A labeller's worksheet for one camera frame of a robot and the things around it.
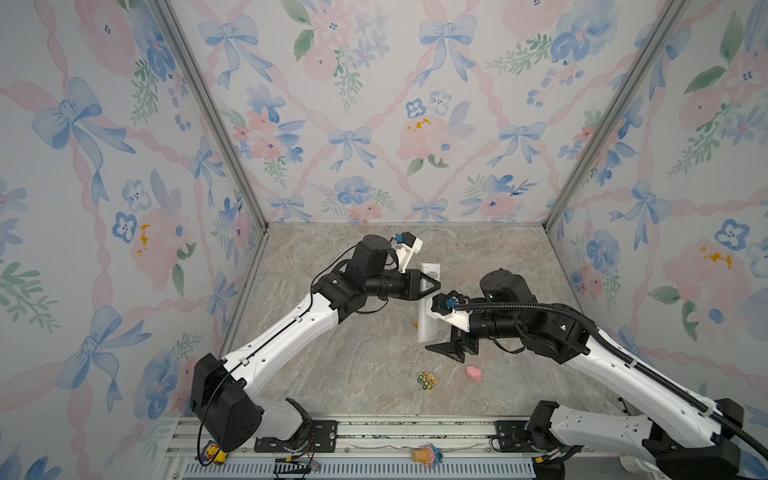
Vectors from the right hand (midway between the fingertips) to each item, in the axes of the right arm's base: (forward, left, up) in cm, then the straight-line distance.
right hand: (430, 321), depth 65 cm
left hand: (+7, -2, +4) cm, 8 cm away
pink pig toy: (-2, -14, -26) cm, 30 cm away
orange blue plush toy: (-22, 0, -24) cm, 32 cm away
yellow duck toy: (-22, +51, -23) cm, 60 cm away
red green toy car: (-5, -1, -24) cm, 25 cm away
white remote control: (0, +1, -2) cm, 2 cm away
